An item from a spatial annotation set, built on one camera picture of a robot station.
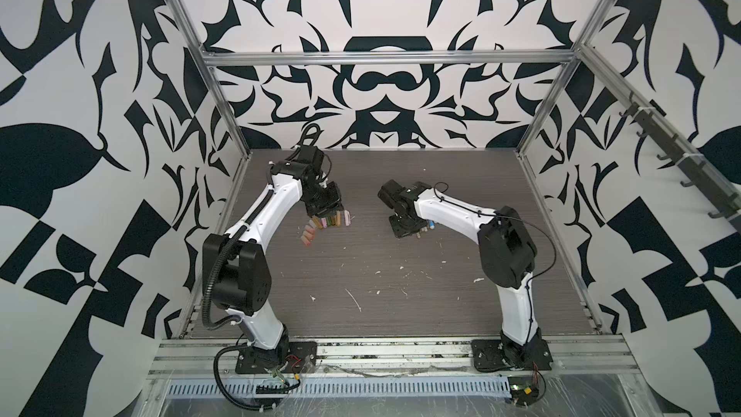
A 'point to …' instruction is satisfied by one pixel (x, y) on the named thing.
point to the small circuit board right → (524, 390)
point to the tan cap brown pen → (418, 235)
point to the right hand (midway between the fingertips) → (404, 225)
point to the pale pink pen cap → (347, 219)
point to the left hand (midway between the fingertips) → (338, 204)
